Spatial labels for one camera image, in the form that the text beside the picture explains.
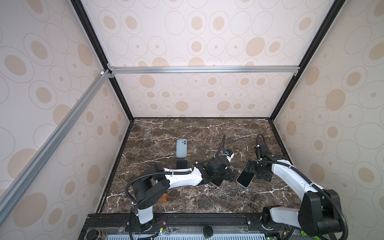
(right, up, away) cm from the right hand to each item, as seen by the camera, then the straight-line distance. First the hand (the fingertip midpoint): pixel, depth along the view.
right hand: (254, 171), depth 87 cm
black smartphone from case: (-43, +3, +7) cm, 44 cm away
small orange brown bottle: (-51, -12, -8) cm, 53 cm away
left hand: (-12, +4, -7) cm, 15 cm away
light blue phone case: (-44, +11, +16) cm, 48 cm away
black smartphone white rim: (-6, -3, -3) cm, 8 cm away
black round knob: (-29, -19, -24) cm, 42 cm away
